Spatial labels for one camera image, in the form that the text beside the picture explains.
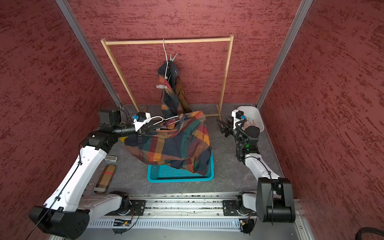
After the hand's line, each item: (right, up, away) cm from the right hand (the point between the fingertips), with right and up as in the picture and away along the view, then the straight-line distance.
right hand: (219, 119), depth 79 cm
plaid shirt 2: (-17, -13, -4) cm, 22 cm away
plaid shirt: (-26, +11, +5) cm, 29 cm away
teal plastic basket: (-30, -32, +7) cm, 45 cm away
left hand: (-31, -3, -11) cm, 33 cm away
